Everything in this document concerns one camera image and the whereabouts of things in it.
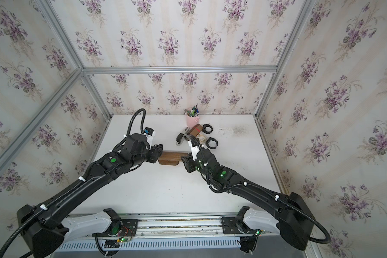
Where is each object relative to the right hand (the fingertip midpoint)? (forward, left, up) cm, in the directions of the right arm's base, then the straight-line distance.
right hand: (187, 155), depth 76 cm
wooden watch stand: (+5, +10, -11) cm, 16 cm away
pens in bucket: (+39, -1, -8) cm, 39 cm away
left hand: (+2, +13, +3) cm, 13 cm away
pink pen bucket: (+34, -1, -12) cm, 36 cm away
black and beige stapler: (+23, +6, -16) cm, 29 cm away
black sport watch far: (+32, -11, -17) cm, 38 cm away
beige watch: (+26, -8, -20) cm, 34 cm away
